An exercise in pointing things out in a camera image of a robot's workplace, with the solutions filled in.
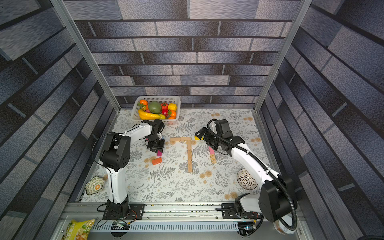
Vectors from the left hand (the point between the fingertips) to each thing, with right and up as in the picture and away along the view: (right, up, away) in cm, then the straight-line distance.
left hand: (162, 150), depth 96 cm
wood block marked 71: (+18, -3, -1) cm, 19 cm away
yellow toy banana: (-14, +23, +9) cm, 29 cm away
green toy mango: (-8, +29, +12) cm, 33 cm away
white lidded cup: (+61, -30, -31) cm, 74 cm away
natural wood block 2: (+15, +7, +5) cm, 18 cm away
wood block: (+18, +3, +3) cm, 18 cm away
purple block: (-2, -2, -1) cm, 3 cm away
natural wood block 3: (+19, -8, -7) cm, 22 cm away
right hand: (+24, +10, -13) cm, 30 cm away
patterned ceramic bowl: (-35, -17, -14) cm, 41 cm away
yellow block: (+23, +7, +6) cm, 25 cm away
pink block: (+33, -1, -1) cm, 33 cm away
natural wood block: (+6, +6, +5) cm, 10 cm away
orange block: (-3, -6, -3) cm, 8 cm away
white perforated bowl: (+51, -15, -12) cm, 55 cm away
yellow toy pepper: (+4, +31, +18) cm, 36 cm away
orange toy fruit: (-18, +34, +18) cm, 43 cm away
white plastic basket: (+7, +36, +20) cm, 42 cm away
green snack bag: (-32, -31, -30) cm, 53 cm away
